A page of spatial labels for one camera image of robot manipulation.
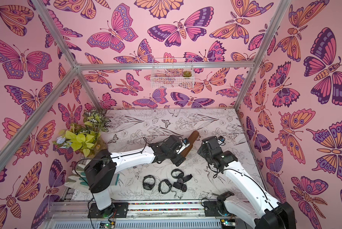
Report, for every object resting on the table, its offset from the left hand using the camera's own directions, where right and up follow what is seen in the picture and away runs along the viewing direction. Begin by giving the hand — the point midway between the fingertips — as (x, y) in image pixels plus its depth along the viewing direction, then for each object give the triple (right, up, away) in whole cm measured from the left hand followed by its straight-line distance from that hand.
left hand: (182, 153), depth 86 cm
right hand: (+13, +2, -4) cm, 14 cm away
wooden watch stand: (+7, +8, +8) cm, 13 cm away
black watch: (-20, -16, -3) cm, 26 cm away
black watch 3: (0, -17, -7) cm, 19 cm away
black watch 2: (-1, -13, -3) cm, 13 cm away
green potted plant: (-52, +11, -11) cm, 54 cm away
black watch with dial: (-1, -14, -5) cm, 15 cm away
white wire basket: (-6, +52, +9) cm, 53 cm away
